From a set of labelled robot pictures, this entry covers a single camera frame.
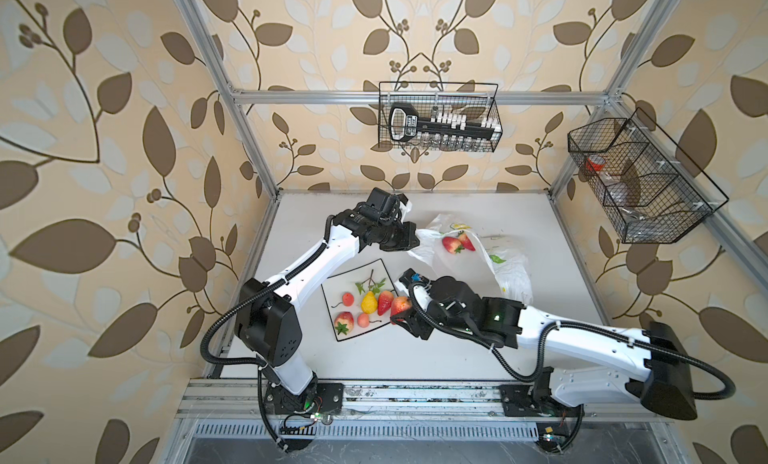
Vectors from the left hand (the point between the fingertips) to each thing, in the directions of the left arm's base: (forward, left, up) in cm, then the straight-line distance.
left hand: (423, 239), depth 78 cm
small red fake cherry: (-9, +22, -20) cm, 31 cm away
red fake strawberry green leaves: (+11, -14, -21) cm, 27 cm away
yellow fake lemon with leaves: (-10, +15, -19) cm, 26 cm away
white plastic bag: (+12, -10, -21) cm, 26 cm away
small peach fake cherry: (-15, +16, -20) cm, 29 cm away
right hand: (-18, +6, -4) cm, 20 cm away
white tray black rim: (-9, +18, -21) cm, 29 cm away
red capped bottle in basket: (+25, -51, +7) cm, 57 cm away
